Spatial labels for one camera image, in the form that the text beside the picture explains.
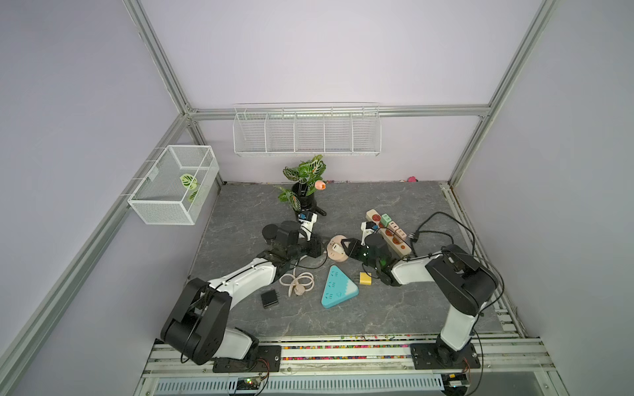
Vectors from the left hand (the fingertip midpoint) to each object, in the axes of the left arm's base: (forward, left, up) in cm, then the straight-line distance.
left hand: (325, 239), depth 86 cm
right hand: (+3, -7, -7) cm, 10 cm away
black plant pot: (+18, +6, -1) cm, 19 cm away
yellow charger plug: (-12, -13, -9) cm, 20 cm away
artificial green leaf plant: (+19, +5, +13) cm, 24 cm away
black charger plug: (-15, +21, -13) cm, 28 cm away
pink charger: (+7, -27, -6) cm, 29 cm away
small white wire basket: (+14, +47, +15) cm, 51 cm away
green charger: (+11, -25, -6) cm, 28 cm away
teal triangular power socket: (-14, -4, -10) cm, 18 cm away
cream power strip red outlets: (+1, -30, -10) cm, 32 cm away
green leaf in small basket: (+16, +45, +17) cm, 51 cm away
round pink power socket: (-1, -4, -5) cm, 7 cm away
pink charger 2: (+4, -30, -6) cm, 30 cm away
